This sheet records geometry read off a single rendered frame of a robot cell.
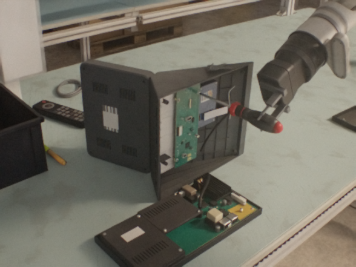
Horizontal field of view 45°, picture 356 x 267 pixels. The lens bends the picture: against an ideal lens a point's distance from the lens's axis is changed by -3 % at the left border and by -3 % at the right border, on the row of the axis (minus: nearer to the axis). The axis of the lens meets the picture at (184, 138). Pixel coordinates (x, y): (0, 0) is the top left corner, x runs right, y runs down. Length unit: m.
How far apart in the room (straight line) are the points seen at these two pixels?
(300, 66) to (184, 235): 0.33
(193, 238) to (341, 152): 0.44
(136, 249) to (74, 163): 0.31
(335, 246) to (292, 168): 1.39
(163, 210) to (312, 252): 1.54
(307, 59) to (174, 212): 0.33
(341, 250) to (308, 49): 1.64
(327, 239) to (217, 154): 1.47
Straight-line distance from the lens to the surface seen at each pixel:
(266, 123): 0.68
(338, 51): 0.77
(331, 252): 2.26
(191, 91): 0.76
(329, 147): 1.03
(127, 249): 0.68
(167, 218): 0.74
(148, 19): 2.40
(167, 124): 0.76
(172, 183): 0.85
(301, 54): 0.75
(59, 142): 1.00
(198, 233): 0.73
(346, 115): 1.19
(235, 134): 0.92
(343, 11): 0.83
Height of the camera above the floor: 1.51
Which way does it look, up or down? 31 degrees down
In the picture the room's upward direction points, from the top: 2 degrees clockwise
